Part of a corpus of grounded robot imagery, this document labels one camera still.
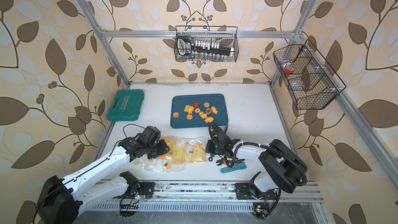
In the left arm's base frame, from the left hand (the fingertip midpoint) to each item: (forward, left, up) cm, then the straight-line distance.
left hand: (168, 148), depth 81 cm
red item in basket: (+33, -64, +25) cm, 76 cm away
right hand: (+3, -20, -7) cm, 21 cm away
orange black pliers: (-4, -30, -6) cm, 31 cm away
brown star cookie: (+33, -13, -5) cm, 35 cm away
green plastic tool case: (+30, +33, -3) cm, 44 cm away
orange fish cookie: (+21, -22, -5) cm, 31 cm away
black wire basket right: (+24, -71, +27) cm, 80 cm away
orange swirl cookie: (+26, 0, -6) cm, 26 cm away
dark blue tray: (+29, -11, -6) cm, 31 cm away
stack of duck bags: (+1, -7, -6) cm, 10 cm away
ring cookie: (+33, -20, -5) cm, 39 cm away
